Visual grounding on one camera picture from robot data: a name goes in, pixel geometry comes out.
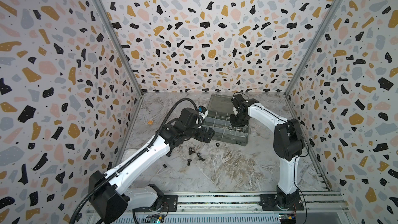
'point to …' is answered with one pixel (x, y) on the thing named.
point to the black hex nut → (217, 144)
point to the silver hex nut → (236, 164)
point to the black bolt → (200, 158)
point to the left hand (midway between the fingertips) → (207, 127)
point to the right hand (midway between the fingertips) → (231, 122)
